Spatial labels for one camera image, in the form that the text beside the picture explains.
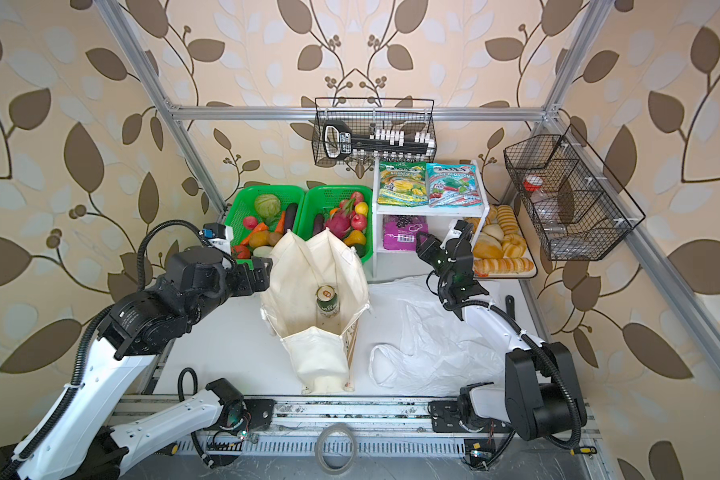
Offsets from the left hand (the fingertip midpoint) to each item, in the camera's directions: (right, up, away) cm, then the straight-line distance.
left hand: (256, 263), depth 64 cm
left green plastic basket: (-24, +18, +51) cm, 59 cm away
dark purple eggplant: (-6, +14, +50) cm, 52 cm away
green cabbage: (-15, +17, +48) cm, 53 cm away
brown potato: (-9, +5, +39) cm, 40 cm away
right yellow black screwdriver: (+75, -45, +6) cm, 87 cm away
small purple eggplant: (+5, +10, +48) cm, 50 cm away
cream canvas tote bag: (+14, -19, +2) cm, 24 cm away
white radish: (-12, +1, +37) cm, 39 cm away
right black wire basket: (+77, +13, +10) cm, 78 cm away
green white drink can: (+12, -12, +21) cm, 27 cm away
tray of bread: (+72, +1, +41) cm, 83 cm away
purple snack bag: (+33, +7, +20) cm, 40 cm away
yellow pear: (+19, +6, +41) cm, 45 cm away
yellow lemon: (+21, +17, +48) cm, 55 cm away
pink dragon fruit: (+13, +11, +41) cm, 45 cm away
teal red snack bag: (+46, +19, +13) cm, 52 cm away
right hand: (+39, +5, +20) cm, 45 cm away
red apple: (+20, +11, +45) cm, 50 cm away
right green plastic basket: (+4, +21, +52) cm, 56 cm away
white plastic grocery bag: (+39, -24, +19) cm, 50 cm away
